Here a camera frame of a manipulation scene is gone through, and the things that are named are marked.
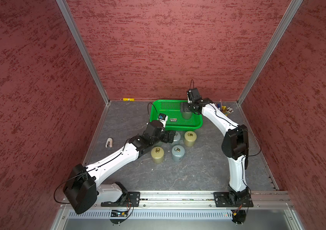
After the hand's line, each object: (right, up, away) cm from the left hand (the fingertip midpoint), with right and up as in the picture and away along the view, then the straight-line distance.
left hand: (167, 132), depth 80 cm
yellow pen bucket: (+42, +14, +22) cm, 49 cm away
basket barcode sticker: (+5, +6, +29) cm, 30 cm away
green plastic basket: (+7, +5, +27) cm, 28 cm away
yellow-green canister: (+15, -4, +9) cm, 18 cm away
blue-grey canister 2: (+6, -12, +3) cm, 14 cm away
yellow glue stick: (-34, +23, +42) cm, 59 cm away
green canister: (+16, +9, +29) cm, 34 cm away
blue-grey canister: (+6, -5, +9) cm, 12 cm away
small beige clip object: (-39, -9, +13) cm, 42 cm away
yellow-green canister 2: (-6, -14, +3) cm, 15 cm away
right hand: (+14, +14, +16) cm, 26 cm away
